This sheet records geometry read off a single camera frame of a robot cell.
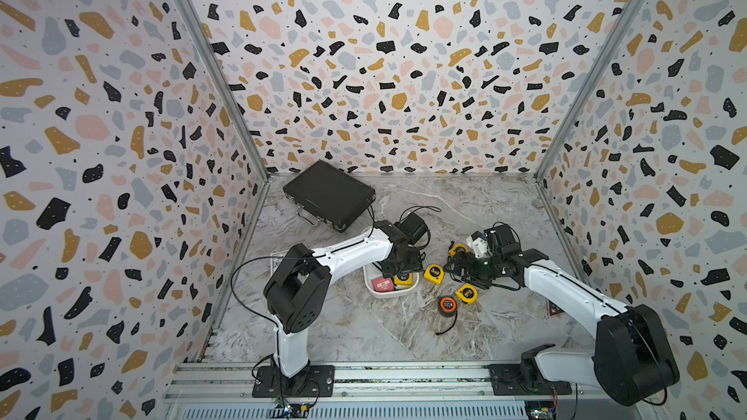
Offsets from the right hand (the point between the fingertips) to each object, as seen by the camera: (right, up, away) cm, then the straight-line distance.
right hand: (453, 272), depth 85 cm
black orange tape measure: (-2, -10, -1) cm, 10 cm away
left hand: (-11, 0, +2) cm, 11 cm away
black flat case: (-43, +24, +25) cm, 55 cm away
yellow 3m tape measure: (-14, -3, +5) cm, 15 cm away
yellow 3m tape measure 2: (+5, -7, +3) cm, 9 cm away
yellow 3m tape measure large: (-4, -2, +7) cm, 9 cm away
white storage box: (-24, -2, +8) cm, 25 cm away
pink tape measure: (-21, -5, +4) cm, 22 cm away
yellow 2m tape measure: (+3, +4, +13) cm, 14 cm away
